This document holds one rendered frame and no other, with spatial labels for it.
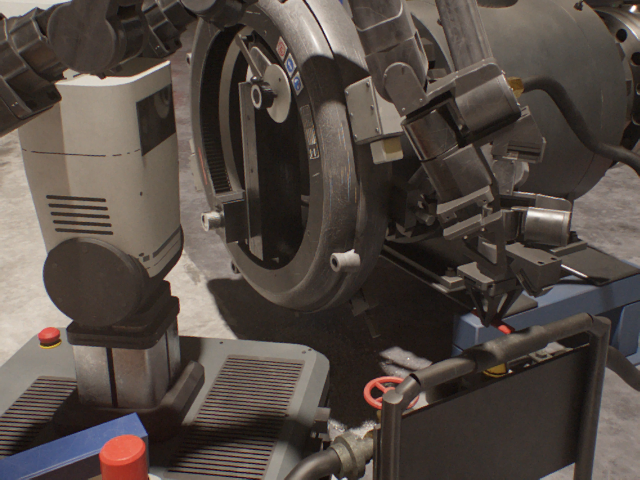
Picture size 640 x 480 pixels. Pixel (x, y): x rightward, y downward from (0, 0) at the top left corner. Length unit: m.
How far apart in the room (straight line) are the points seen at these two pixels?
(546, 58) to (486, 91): 0.99
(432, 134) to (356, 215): 0.58
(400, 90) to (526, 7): 1.12
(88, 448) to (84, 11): 0.46
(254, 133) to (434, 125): 0.79
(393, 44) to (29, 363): 1.06
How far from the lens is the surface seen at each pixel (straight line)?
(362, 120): 1.33
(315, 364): 1.52
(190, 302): 2.34
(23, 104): 0.99
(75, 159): 1.16
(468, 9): 1.20
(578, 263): 2.03
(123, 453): 0.62
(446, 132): 0.87
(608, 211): 3.19
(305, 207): 1.77
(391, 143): 1.31
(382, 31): 0.84
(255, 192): 1.65
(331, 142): 1.38
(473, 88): 0.87
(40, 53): 0.97
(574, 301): 1.91
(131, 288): 1.21
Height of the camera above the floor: 1.07
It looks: 22 degrees down
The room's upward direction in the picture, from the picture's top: straight up
